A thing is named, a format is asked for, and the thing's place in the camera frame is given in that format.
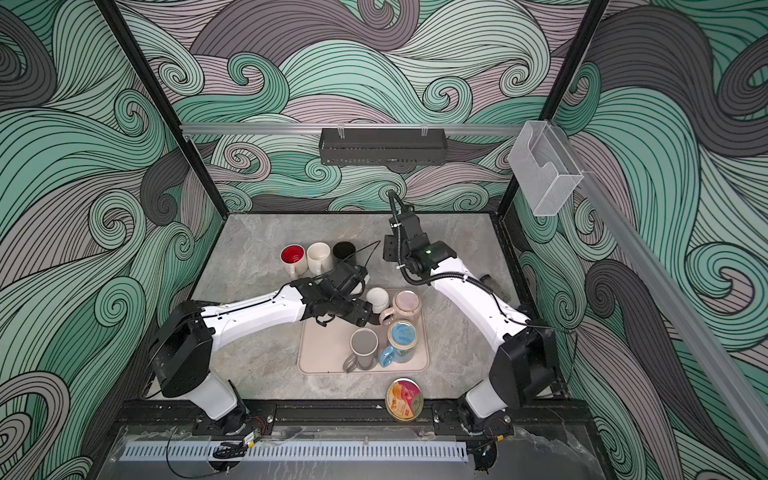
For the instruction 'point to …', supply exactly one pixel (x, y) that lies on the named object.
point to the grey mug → (364, 347)
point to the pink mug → (406, 306)
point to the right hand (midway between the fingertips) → (395, 243)
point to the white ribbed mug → (319, 258)
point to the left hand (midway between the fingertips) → (364, 308)
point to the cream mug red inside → (294, 260)
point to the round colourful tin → (404, 399)
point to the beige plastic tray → (323, 349)
